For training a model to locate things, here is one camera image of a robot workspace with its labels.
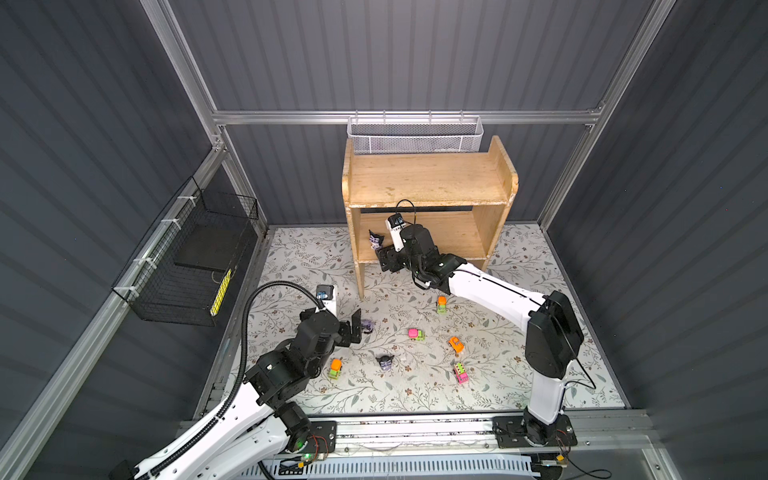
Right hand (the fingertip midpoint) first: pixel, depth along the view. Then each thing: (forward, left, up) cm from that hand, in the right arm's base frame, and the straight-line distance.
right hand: (391, 247), depth 86 cm
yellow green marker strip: (-20, +40, +7) cm, 45 cm away
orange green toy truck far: (-8, -16, -20) cm, 26 cm away
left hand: (-21, +12, 0) cm, 24 cm away
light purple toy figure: (-16, +8, -17) cm, 24 cm away
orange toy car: (-20, -19, -21) cm, 35 cm away
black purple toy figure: (-27, +2, -16) cm, 32 cm away
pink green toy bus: (-30, -19, -20) cm, 41 cm away
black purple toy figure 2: (-1, +4, +4) cm, 6 cm away
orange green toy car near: (-27, +16, -19) cm, 37 cm away
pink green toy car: (-18, -7, -20) cm, 28 cm away
